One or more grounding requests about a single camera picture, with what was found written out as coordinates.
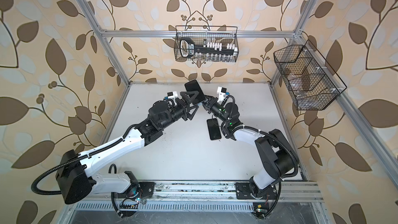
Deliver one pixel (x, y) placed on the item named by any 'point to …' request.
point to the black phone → (193, 86)
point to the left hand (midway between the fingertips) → (196, 96)
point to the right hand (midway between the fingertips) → (197, 96)
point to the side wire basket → (312, 83)
